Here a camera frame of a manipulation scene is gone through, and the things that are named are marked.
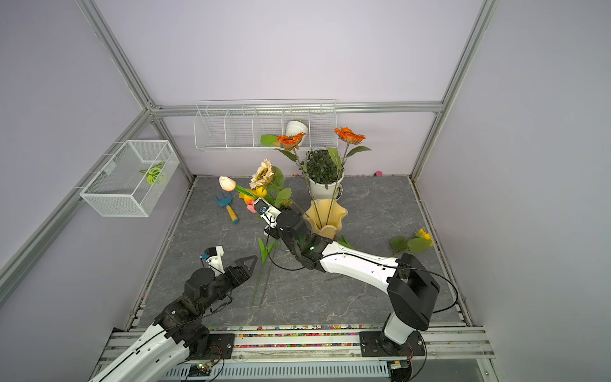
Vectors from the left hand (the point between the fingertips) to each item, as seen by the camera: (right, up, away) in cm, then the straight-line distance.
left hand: (252, 263), depth 78 cm
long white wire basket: (-11, +52, +19) cm, 57 cm away
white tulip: (+1, 0, +16) cm, 16 cm away
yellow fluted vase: (+25, +15, +9) cm, 30 cm away
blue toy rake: (-22, +21, +34) cm, 45 cm away
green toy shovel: (+1, +47, +24) cm, 53 cm away
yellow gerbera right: (+55, +3, +18) cm, 58 cm away
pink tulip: (+1, +19, -7) cm, 21 cm away
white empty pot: (+13, +50, +15) cm, 53 cm away
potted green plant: (+25, +31, +21) cm, 45 cm away
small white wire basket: (-43, +27, +4) cm, 51 cm away
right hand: (+7, +20, -2) cm, 21 cm away
